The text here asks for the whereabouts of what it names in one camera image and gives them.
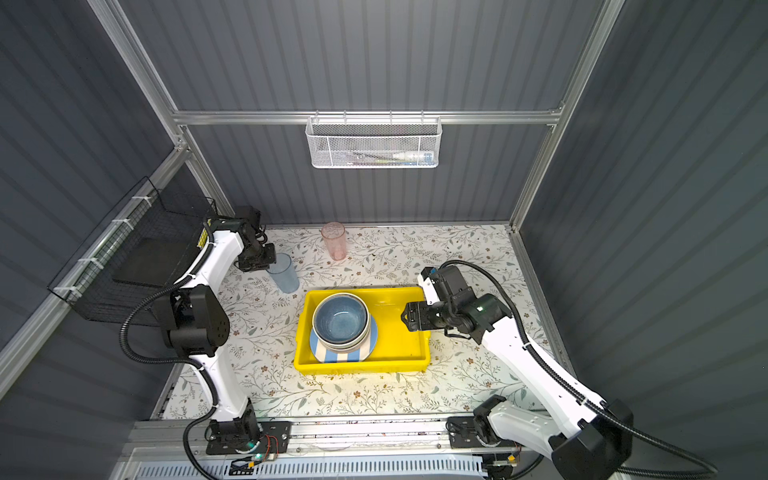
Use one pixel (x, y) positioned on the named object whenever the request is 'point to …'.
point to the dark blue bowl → (340, 305)
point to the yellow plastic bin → (397, 349)
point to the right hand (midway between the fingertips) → (417, 317)
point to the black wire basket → (141, 249)
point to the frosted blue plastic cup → (283, 273)
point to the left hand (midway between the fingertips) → (266, 264)
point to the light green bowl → (342, 334)
